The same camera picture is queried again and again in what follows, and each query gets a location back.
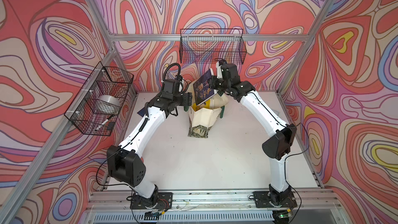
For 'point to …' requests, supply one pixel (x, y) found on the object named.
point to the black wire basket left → (82, 114)
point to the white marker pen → (102, 123)
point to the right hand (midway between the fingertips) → (208, 83)
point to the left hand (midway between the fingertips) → (187, 95)
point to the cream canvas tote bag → (202, 116)
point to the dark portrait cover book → (202, 89)
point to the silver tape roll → (108, 104)
